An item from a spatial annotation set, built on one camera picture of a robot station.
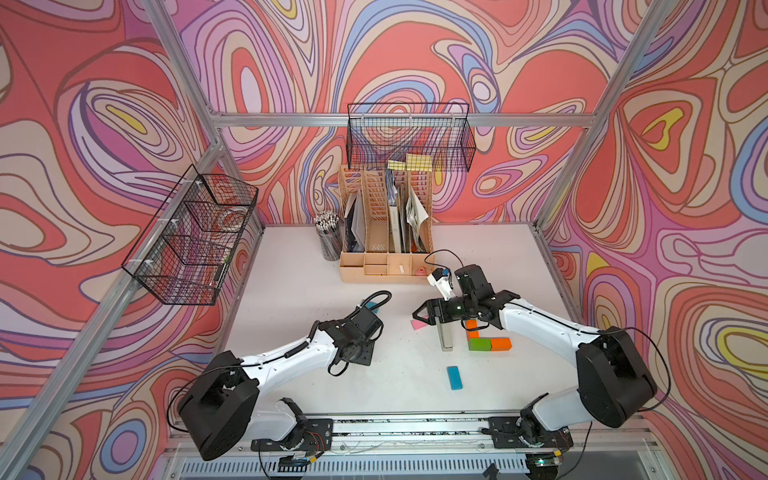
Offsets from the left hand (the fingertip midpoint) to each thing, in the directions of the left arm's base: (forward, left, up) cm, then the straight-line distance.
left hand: (365, 353), depth 85 cm
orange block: (+3, -40, -1) cm, 40 cm away
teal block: (+7, -2, +16) cm, 18 cm away
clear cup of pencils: (+36, +12, +15) cm, 40 cm away
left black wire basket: (+14, +45, +27) cm, 54 cm away
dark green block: (+3, -34, -1) cm, 34 cm away
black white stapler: (+6, -24, 0) cm, 25 cm away
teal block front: (-6, -25, -2) cm, 26 cm away
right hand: (+7, -17, +7) cm, 20 cm away
